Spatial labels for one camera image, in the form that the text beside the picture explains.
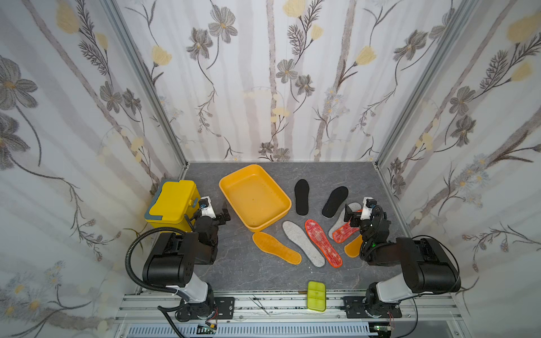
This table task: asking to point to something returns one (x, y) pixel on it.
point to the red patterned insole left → (316, 233)
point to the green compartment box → (316, 296)
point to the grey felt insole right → (340, 222)
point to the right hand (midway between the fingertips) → (360, 203)
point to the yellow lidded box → (171, 203)
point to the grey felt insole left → (298, 233)
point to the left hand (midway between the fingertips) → (215, 202)
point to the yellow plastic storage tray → (255, 196)
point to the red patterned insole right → (343, 232)
